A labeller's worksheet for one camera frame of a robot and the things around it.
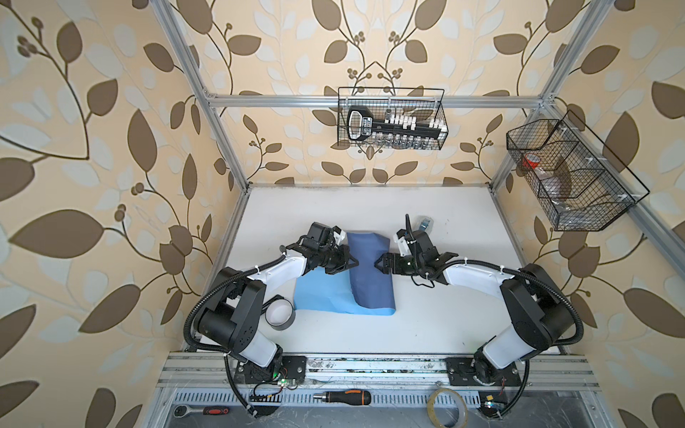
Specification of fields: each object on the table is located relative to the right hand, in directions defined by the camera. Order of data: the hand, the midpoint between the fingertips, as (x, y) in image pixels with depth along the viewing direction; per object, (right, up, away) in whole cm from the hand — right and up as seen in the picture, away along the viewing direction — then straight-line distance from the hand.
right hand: (385, 266), depth 90 cm
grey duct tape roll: (-35, -14, -5) cm, 38 cm away
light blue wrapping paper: (-8, -5, -8) cm, 13 cm away
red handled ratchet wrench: (-55, -33, -22) cm, 68 cm away
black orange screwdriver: (-10, -30, -20) cm, 38 cm away
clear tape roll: (+14, -33, -21) cm, 41 cm away
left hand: (-9, +3, -5) cm, 10 cm away
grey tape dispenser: (+17, +14, +12) cm, 25 cm away
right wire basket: (+52, +27, -16) cm, 61 cm away
